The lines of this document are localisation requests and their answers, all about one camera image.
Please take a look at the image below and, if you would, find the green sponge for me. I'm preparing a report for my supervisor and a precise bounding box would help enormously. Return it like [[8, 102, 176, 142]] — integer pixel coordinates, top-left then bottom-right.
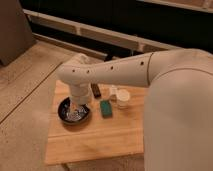
[[100, 100, 112, 118]]

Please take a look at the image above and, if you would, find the white plastic cup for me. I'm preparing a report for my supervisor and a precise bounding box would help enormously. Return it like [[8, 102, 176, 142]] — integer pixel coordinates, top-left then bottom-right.
[[116, 89, 130, 108]]

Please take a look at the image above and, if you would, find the dark brown eraser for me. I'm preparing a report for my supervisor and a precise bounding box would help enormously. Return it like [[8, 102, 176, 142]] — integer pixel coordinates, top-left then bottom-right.
[[91, 84, 101, 98]]

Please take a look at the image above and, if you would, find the brown cabinet corner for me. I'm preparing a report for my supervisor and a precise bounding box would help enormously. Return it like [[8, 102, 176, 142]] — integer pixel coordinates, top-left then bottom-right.
[[0, 0, 36, 66]]

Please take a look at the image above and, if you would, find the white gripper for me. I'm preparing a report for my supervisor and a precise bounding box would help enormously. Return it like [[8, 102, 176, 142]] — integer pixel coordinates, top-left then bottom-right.
[[69, 84, 91, 105]]

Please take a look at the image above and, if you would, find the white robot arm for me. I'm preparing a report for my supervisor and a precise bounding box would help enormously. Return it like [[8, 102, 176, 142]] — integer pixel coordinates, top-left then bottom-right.
[[58, 49, 213, 171]]

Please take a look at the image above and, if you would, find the clear plastic bottle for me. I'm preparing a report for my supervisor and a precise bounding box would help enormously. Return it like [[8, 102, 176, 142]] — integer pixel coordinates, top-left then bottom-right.
[[109, 85, 118, 101]]

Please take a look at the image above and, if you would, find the black frying pan red handle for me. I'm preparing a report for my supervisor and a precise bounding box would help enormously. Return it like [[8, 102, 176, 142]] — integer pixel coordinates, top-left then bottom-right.
[[58, 97, 90, 125]]

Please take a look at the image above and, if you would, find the wooden board table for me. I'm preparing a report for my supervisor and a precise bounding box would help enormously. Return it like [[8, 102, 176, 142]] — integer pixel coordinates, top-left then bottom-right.
[[45, 80, 147, 165]]

